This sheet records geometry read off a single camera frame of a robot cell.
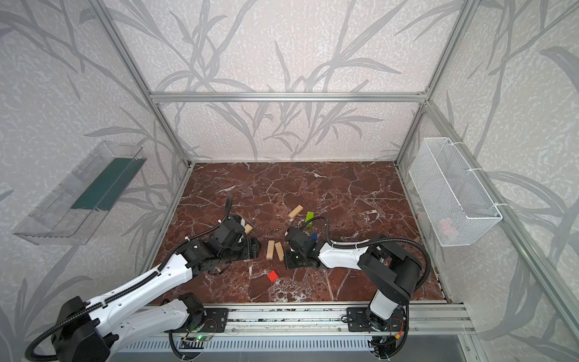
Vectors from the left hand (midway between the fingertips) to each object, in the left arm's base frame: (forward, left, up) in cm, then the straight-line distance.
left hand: (257, 241), depth 80 cm
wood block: (+1, -7, -10) cm, 13 cm away
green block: (+17, -19, -10) cm, 28 cm away
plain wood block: (+1, -3, -10) cm, 11 cm away
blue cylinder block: (+8, -21, -12) cm, 25 cm away
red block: (-9, -6, -10) cm, 15 cm away
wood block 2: (+20, -13, -12) cm, 26 cm away
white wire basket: (+1, -59, +25) cm, 64 cm away
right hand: (-1, -9, -10) cm, 14 cm away
